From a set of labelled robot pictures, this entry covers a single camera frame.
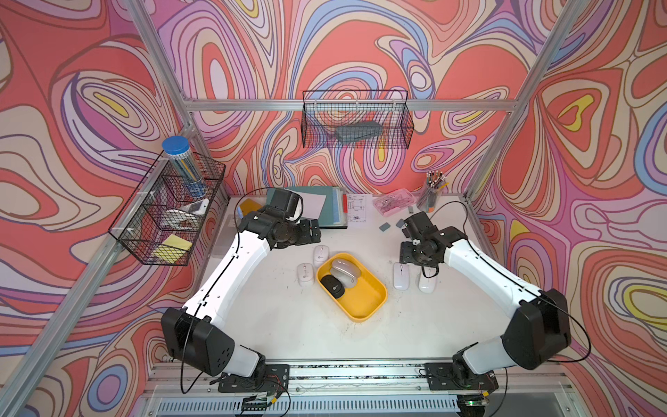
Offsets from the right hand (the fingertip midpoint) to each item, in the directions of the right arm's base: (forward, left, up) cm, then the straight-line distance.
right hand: (414, 263), depth 85 cm
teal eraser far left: (+24, +6, -11) cm, 27 cm away
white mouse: (0, +3, -9) cm, 9 cm away
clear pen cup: (+33, -14, +5) cm, 36 cm away
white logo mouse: (+2, +37, -9) cm, 38 cm away
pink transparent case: (+39, 0, -11) cm, 41 cm away
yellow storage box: (-7, +16, -11) cm, 21 cm away
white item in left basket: (+8, +65, +22) cm, 69 cm away
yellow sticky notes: (-6, +67, +22) cm, 71 cm away
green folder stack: (+32, +26, -9) cm, 42 cm away
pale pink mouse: (-3, -6, -10) cm, 12 cm away
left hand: (+4, +33, +12) cm, 36 cm away
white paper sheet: (+36, +35, -7) cm, 51 cm away
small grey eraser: (+34, -9, -11) cm, 37 cm away
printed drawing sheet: (+35, +16, -10) cm, 40 cm away
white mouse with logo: (+10, +32, -9) cm, 35 cm away
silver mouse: (+1, +22, -6) cm, 23 cm away
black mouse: (-3, +27, -8) cm, 29 cm away
